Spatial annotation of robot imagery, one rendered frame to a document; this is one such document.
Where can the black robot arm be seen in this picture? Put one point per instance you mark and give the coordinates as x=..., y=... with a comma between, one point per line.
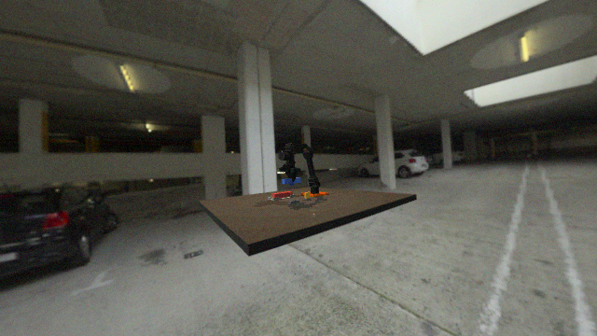
x=287, y=154

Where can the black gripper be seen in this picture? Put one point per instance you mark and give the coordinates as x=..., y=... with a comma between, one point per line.
x=292, y=171

